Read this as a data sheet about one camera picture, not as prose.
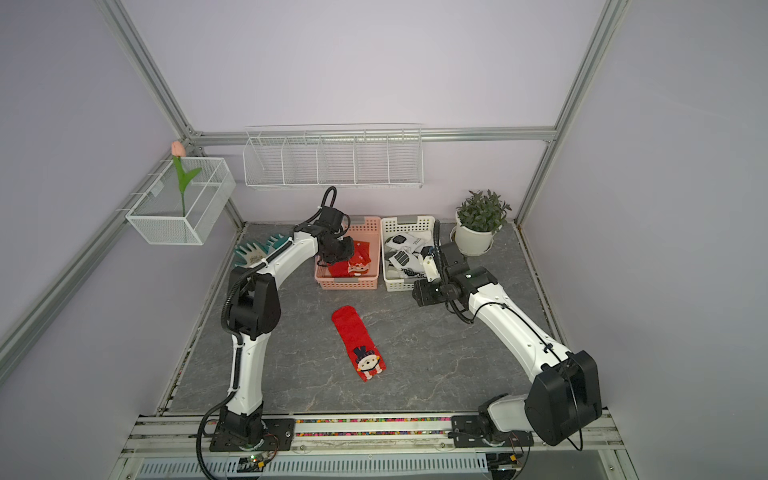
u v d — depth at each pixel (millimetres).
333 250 868
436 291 691
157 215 792
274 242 1117
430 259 741
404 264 1019
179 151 846
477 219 990
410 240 1089
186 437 754
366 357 865
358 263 1024
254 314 584
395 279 995
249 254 1091
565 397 404
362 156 1011
